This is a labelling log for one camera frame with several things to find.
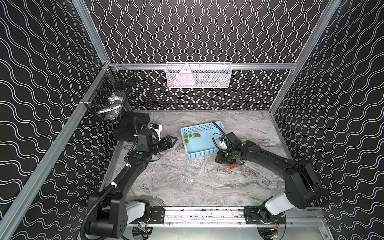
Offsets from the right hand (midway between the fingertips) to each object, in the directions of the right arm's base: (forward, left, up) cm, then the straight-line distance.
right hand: (217, 159), depth 87 cm
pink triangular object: (+38, +19, +30) cm, 53 cm away
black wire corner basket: (+45, +66, +24) cm, 83 cm away
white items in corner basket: (+22, +60, +22) cm, 68 cm away
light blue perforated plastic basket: (+17, +8, -6) cm, 20 cm away
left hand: (+6, +25, +13) cm, 29 cm away
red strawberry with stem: (-2, -9, -6) cm, 11 cm away
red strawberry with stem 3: (+20, +19, -4) cm, 28 cm away
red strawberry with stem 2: (+16, +19, -5) cm, 25 cm away
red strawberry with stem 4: (+21, +12, -4) cm, 24 cm away
